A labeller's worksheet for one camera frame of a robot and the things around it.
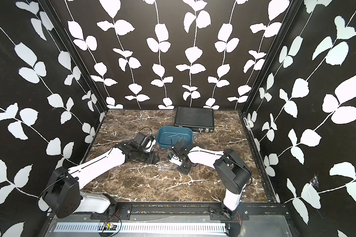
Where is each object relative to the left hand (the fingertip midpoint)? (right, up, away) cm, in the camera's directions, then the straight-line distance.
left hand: (156, 156), depth 84 cm
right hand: (+16, -7, +6) cm, 19 cm away
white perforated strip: (-3, -32, -14) cm, 35 cm away
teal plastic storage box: (+4, +10, +20) cm, 23 cm away
